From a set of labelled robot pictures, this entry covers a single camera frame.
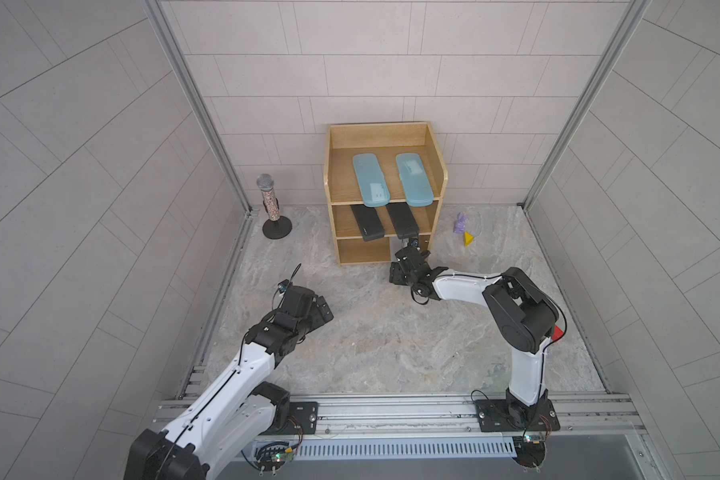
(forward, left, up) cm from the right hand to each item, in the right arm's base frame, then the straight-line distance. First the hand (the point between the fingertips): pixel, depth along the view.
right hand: (396, 269), depth 99 cm
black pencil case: (+6, +8, +18) cm, 21 cm away
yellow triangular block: (+10, -26, +1) cm, 28 cm away
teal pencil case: (+9, -5, +30) cm, 32 cm away
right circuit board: (-50, -26, -3) cm, 57 cm away
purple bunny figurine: (+15, -24, +3) cm, 29 cm away
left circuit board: (-48, +32, +2) cm, 58 cm away
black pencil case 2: (+3, -2, +19) cm, 19 cm away
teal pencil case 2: (+7, +7, +32) cm, 34 cm away
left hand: (-16, +23, +6) cm, 28 cm away
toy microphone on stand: (+20, +42, +4) cm, 46 cm away
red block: (-25, -42, +1) cm, 49 cm away
